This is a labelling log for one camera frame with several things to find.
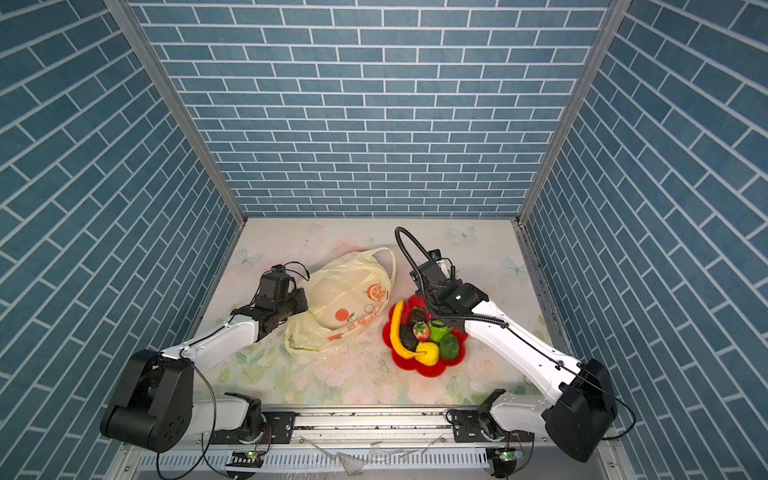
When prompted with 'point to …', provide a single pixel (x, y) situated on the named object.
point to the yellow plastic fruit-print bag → (346, 294)
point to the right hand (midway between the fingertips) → (440, 285)
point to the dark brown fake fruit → (417, 315)
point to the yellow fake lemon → (432, 354)
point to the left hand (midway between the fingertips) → (305, 295)
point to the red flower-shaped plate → (409, 303)
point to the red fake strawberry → (421, 330)
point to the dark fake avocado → (407, 337)
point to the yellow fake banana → (395, 332)
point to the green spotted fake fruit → (437, 330)
